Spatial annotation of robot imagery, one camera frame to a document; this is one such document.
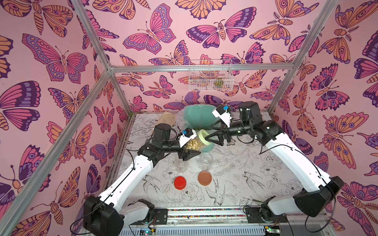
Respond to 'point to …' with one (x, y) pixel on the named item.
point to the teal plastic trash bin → (201, 117)
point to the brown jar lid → (204, 178)
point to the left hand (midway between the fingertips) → (197, 143)
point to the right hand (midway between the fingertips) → (210, 130)
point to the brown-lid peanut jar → (206, 160)
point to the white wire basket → (210, 75)
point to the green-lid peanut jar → (198, 142)
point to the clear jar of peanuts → (181, 166)
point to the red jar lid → (180, 183)
